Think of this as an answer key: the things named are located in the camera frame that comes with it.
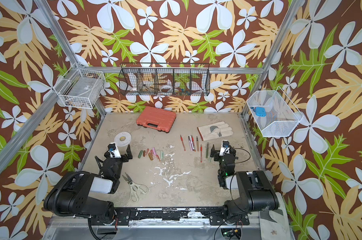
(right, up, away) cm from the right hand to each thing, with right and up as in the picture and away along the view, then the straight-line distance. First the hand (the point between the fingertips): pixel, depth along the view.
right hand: (221, 145), depth 90 cm
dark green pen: (-7, -6, +9) cm, 13 cm away
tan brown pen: (-13, -1, +12) cm, 18 cm away
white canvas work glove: (+2, +9, +18) cm, 21 cm away
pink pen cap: (-43, -4, +9) cm, 44 cm away
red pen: (-16, +2, +14) cm, 22 cm away
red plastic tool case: (-42, +17, +21) cm, 51 cm away
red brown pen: (-11, -5, +9) cm, 15 cm away
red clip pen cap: (-44, -6, +8) cm, 45 cm away
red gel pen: (-24, +2, +15) cm, 28 cm away
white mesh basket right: (+28, +19, -6) cm, 34 cm away
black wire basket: (-36, +43, +8) cm, 56 cm away
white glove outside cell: (+21, -37, -18) cm, 46 cm away
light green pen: (-6, -10, +5) cm, 13 cm away
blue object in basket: (+22, +20, -3) cm, 30 cm away
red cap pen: (-40, -8, +6) cm, 41 cm away
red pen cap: (-47, -5, +9) cm, 48 cm away
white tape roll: (-66, +2, +14) cm, 68 cm away
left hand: (-62, 0, -2) cm, 62 cm away
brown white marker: (-17, +1, +13) cm, 21 cm away
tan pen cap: (-45, -8, +6) cm, 46 cm away
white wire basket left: (-83, +33, -5) cm, 90 cm away
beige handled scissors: (-50, -24, -6) cm, 56 cm away
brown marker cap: (-49, -6, +8) cm, 50 cm away
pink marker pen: (-18, 0, +12) cm, 22 cm away
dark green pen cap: (-52, -7, +7) cm, 53 cm away
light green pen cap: (-37, -7, +7) cm, 38 cm away
